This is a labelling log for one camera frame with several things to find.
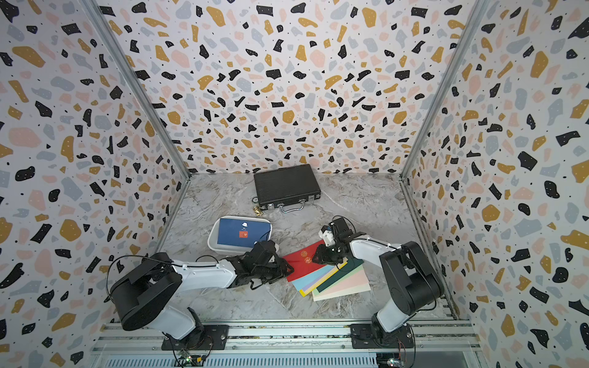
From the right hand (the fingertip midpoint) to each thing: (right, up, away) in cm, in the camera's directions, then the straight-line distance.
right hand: (316, 260), depth 90 cm
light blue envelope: (-6, -7, -5) cm, 10 cm away
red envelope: (-5, -1, +1) cm, 6 cm away
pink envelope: (+15, -6, -4) cm, 17 cm away
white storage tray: (-36, +4, 0) cm, 36 cm away
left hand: (-8, -3, -5) cm, 10 cm away
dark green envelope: (+14, -2, +1) cm, 14 cm away
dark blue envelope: (-31, +10, +5) cm, 33 cm away
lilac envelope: (-2, -8, -5) cm, 10 cm away
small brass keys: (-27, +18, +16) cm, 36 cm away
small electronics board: (-39, -25, -20) cm, 51 cm away
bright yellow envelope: (+9, 0, -5) cm, 11 cm away
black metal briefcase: (-14, +30, +26) cm, 42 cm away
